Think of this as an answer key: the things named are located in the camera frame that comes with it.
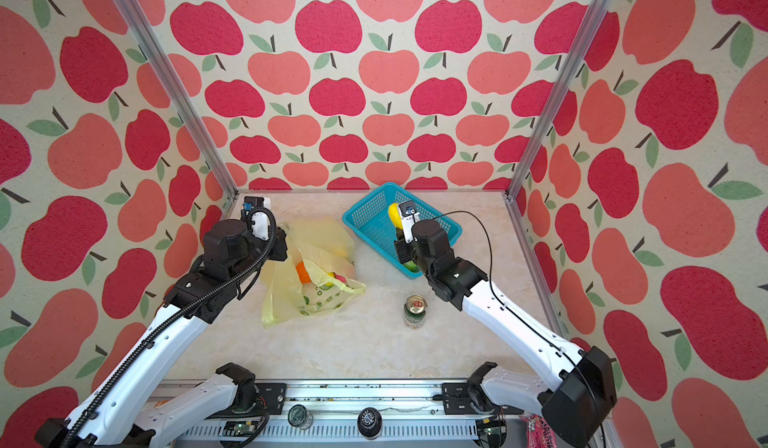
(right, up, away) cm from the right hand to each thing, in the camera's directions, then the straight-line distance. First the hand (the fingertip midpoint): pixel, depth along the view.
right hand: (412, 226), depth 76 cm
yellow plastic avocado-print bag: (-25, -12, -2) cm, 28 cm away
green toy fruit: (+1, -13, +17) cm, 21 cm away
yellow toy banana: (-5, +3, -4) cm, 7 cm away
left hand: (-29, 0, -5) cm, 30 cm away
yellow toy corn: (-21, -13, +2) cm, 25 cm away
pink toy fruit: (-18, -14, +2) cm, 23 cm away
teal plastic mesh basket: (-12, +2, +35) cm, 37 cm away
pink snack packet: (+29, -49, -7) cm, 57 cm away
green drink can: (+1, -23, +4) cm, 24 cm away
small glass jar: (-26, -41, -13) cm, 50 cm away
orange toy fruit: (-29, -13, +2) cm, 32 cm away
